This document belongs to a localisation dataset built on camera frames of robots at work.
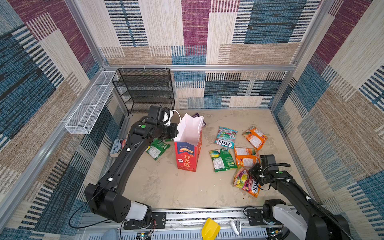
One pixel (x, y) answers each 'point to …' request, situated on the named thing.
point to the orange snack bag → (246, 157)
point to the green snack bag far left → (157, 146)
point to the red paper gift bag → (188, 141)
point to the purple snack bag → (196, 115)
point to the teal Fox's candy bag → (226, 137)
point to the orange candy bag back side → (255, 137)
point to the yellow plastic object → (209, 230)
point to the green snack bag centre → (222, 159)
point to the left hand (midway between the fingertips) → (179, 129)
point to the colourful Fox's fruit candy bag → (242, 179)
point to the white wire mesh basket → (87, 112)
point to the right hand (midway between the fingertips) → (248, 174)
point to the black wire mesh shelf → (141, 88)
